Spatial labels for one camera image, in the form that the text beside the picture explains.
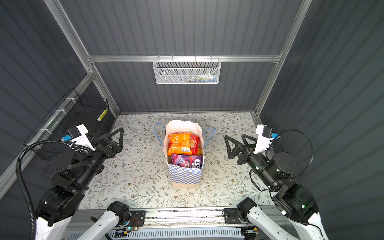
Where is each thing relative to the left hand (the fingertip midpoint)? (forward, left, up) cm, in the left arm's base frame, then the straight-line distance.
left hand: (117, 131), depth 54 cm
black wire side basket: (+37, +34, -25) cm, 57 cm away
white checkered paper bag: (-8, -22, -26) cm, 35 cm away
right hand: (-6, -43, +1) cm, 43 cm away
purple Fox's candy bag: (0, -26, -24) cm, 35 cm away
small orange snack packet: (+9, -21, -23) cm, 32 cm away
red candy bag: (+11, -29, -25) cm, 40 cm away
